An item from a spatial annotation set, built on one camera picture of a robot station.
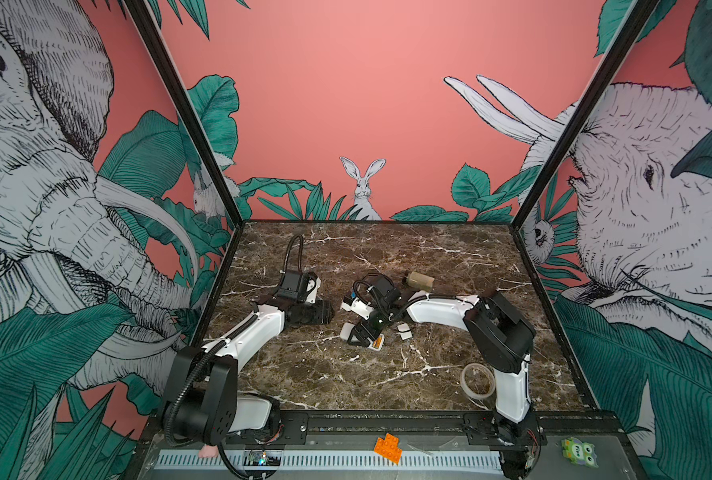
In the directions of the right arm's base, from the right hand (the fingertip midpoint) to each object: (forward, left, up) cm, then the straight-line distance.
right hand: (351, 332), depth 88 cm
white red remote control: (-5, -7, +6) cm, 10 cm away
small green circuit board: (-31, +21, -2) cm, 37 cm away
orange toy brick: (-29, -10, -1) cm, 30 cm away
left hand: (+5, +8, +4) cm, 10 cm away
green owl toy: (-29, -56, -2) cm, 63 cm away
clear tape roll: (-12, -36, -3) cm, 38 cm away
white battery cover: (+2, -16, -2) cm, 16 cm away
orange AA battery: (-3, -8, -3) cm, 9 cm away
